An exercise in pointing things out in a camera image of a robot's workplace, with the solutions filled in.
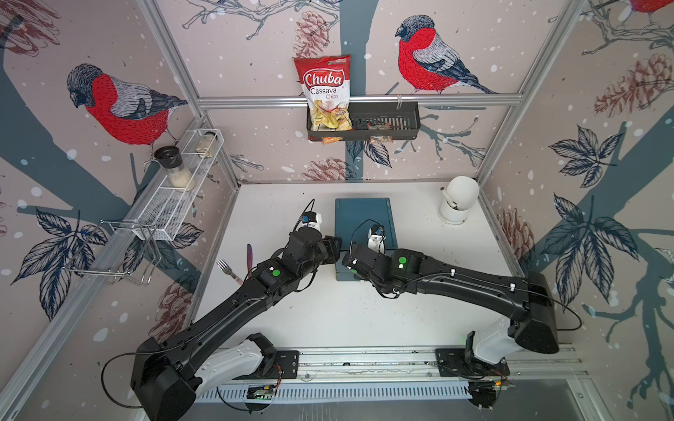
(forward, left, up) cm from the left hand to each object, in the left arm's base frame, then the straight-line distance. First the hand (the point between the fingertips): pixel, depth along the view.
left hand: (342, 237), depth 75 cm
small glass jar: (+30, +46, +11) cm, 56 cm away
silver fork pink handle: (+1, +44, -22) cm, 49 cm away
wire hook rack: (-12, +51, +13) cm, 54 cm away
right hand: (-5, -5, -6) cm, 9 cm away
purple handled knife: (+6, +36, -24) cm, 44 cm away
